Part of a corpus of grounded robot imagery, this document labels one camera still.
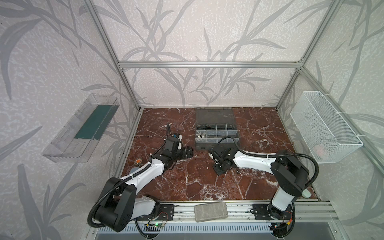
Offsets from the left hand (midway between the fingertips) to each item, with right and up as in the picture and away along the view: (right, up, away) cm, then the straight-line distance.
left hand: (189, 146), depth 88 cm
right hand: (+17, -12, +2) cm, 20 cm away
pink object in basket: (+67, 0, -15) cm, 69 cm away
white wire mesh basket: (+62, +9, -25) cm, 67 cm away
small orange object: (-32, -10, +4) cm, 34 cm away
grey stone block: (+12, -29, -16) cm, 35 cm away
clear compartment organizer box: (+15, +13, +17) cm, 26 cm away
